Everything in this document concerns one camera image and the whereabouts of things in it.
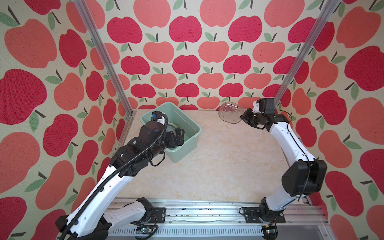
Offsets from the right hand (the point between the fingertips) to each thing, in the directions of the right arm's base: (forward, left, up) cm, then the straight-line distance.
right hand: (244, 115), depth 86 cm
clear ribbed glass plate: (+2, +46, -19) cm, 50 cm away
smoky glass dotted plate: (+3, +8, -1) cm, 8 cm away
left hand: (-25, +33, +12) cm, 43 cm away
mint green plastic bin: (-5, +30, -11) cm, 33 cm away
